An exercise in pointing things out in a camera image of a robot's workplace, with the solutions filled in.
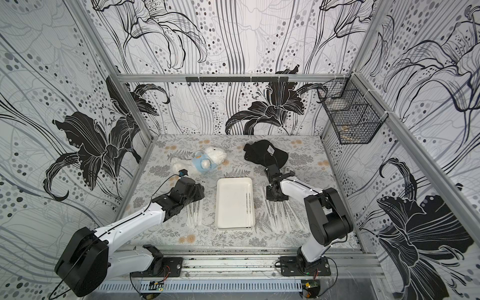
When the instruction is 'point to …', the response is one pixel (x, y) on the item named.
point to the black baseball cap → (262, 152)
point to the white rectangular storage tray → (234, 203)
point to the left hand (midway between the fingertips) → (202, 192)
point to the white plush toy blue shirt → (205, 160)
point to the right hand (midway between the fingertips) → (276, 194)
